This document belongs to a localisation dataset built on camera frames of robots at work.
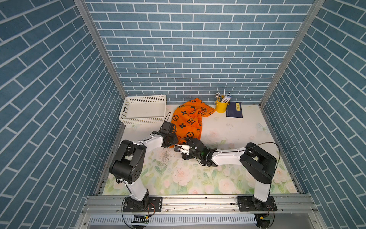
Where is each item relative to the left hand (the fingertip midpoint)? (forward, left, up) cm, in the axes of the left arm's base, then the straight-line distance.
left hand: (179, 140), depth 96 cm
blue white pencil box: (+27, -35, +13) cm, 46 cm away
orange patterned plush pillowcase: (+20, -6, +2) cm, 21 cm away
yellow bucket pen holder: (+27, -33, +5) cm, 43 cm away
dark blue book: (+29, -44, 0) cm, 53 cm away
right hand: (-5, -4, +4) cm, 8 cm away
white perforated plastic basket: (+30, +31, -2) cm, 43 cm away
